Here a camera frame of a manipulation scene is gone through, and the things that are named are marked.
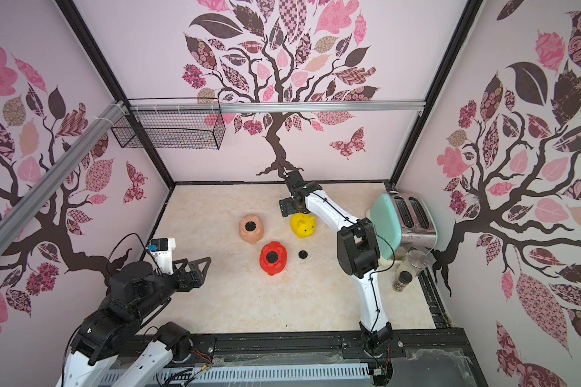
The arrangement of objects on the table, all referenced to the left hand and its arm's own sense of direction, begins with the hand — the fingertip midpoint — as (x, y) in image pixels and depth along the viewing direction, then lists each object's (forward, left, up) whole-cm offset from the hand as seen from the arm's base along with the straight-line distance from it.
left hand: (201, 266), depth 67 cm
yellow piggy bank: (+23, -30, -14) cm, 40 cm away
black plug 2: (+10, -19, -14) cm, 26 cm away
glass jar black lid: (+4, -66, -9) cm, 66 cm away
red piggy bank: (+6, -18, -16) cm, 25 cm away
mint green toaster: (+18, -66, -5) cm, 68 cm away
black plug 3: (+15, -30, -23) cm, 41 cm away
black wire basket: (+57, +23, +12) cm, 62 cm away
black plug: (+24, -9, -14) cm, 29 cm away
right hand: (+33, -28, -12) cm, 45 cm away
